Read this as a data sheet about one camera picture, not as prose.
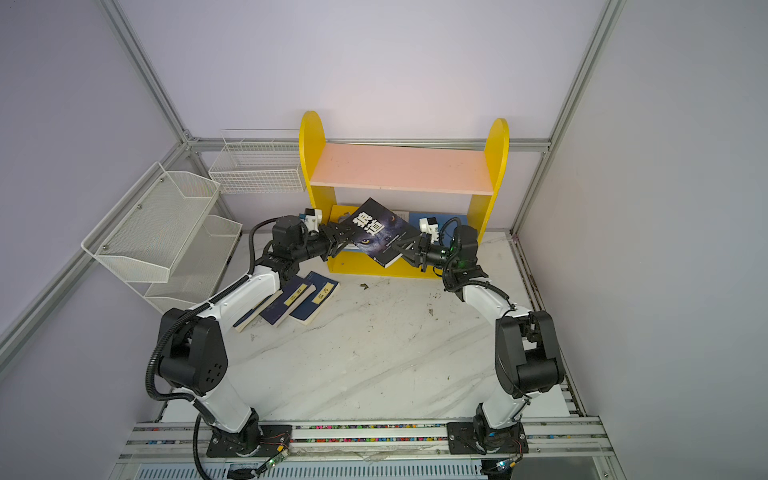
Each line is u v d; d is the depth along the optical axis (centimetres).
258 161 95
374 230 82
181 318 46
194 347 46
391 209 84
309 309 96
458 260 69
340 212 99
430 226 79
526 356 46
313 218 80
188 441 75
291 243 68
